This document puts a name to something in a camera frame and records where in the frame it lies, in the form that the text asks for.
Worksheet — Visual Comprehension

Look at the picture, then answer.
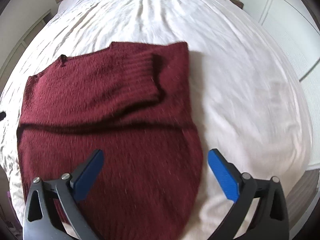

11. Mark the dark red knitted sweater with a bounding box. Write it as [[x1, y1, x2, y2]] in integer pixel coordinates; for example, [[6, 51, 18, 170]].
[[16, 41, 203, 240]]

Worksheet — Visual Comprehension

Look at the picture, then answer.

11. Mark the bed with white sheet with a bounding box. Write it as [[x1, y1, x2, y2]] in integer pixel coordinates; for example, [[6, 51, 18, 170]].
[[0, 0, 314, 240]]

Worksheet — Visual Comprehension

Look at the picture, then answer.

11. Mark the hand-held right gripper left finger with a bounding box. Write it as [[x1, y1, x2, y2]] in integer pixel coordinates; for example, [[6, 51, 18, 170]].
[[22, 149, 104, 240]]

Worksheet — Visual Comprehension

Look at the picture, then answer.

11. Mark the white wardrobe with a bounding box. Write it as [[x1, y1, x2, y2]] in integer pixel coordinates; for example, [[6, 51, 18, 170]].
[[240, 0, 320, 171]]

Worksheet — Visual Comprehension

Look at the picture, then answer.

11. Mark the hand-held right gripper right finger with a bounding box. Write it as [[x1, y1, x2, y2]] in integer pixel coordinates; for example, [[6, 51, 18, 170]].
[[207, 149, 290, 240]]

